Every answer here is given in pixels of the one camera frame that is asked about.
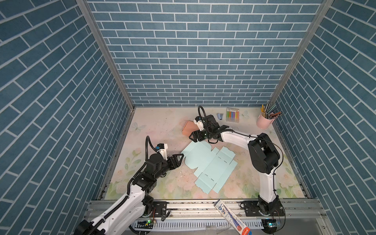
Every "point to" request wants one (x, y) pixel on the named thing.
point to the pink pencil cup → (263, 123)
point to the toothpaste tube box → (241, 228)
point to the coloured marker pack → (232, 115)
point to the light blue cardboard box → (213, 167)
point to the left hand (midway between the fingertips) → (181, 157)
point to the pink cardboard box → (189, 128)
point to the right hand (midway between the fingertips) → (193, 133)
